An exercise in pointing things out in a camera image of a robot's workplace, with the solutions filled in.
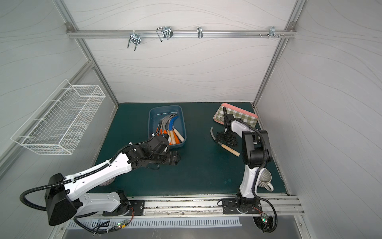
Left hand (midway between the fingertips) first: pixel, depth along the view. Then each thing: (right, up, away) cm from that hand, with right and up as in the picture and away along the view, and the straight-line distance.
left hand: (173, 158), depth 76 cm
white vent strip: (-22, -29, -7) cm, 38 cm away
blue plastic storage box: (-18, +24, +33) cm, 45 cm away
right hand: (+31, +4, +21) cm, 38 cm away
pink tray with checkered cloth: (+52, +21, +35) cm, 66 cm away
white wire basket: (-53, +18, -8) cm, 56 cm away
